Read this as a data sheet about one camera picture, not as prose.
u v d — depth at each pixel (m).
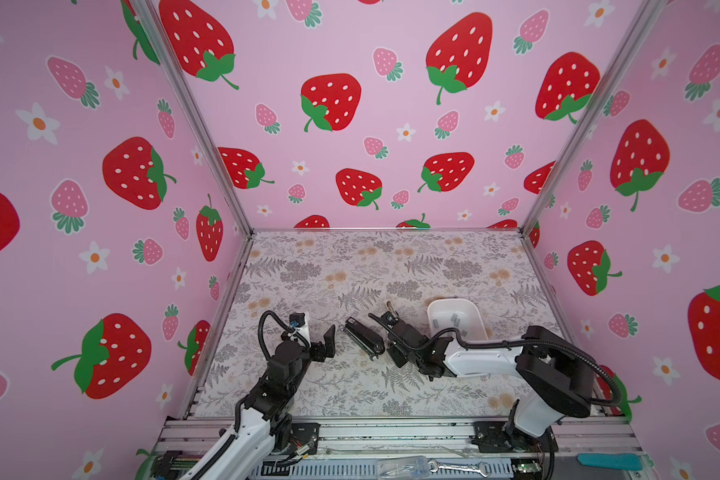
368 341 0.89
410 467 0.69
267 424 0.57
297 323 0.70
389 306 0.94
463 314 0.95
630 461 0.70
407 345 0.66
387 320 0.77
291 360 0.61
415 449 0.73
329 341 0.75
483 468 0.70
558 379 0.45
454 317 0.96
